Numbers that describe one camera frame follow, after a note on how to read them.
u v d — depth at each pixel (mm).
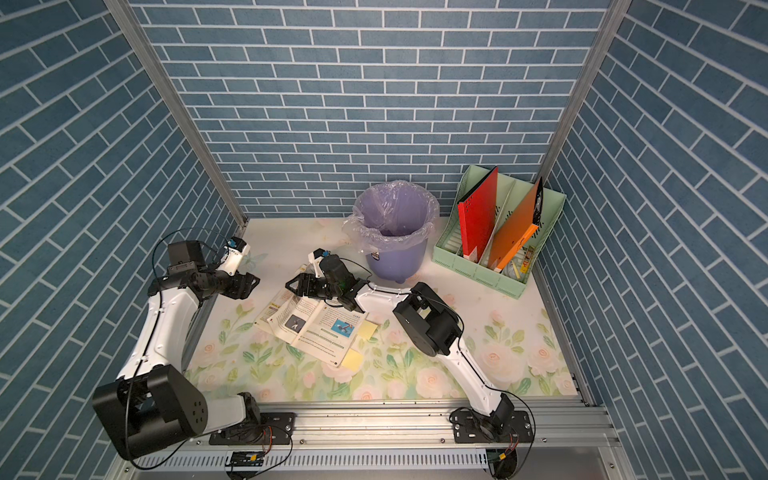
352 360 851
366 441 735
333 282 759
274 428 724
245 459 722
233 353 868
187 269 607
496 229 1118
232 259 728
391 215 997
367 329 893
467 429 736
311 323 917
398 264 917
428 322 584
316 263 865
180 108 871
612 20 719
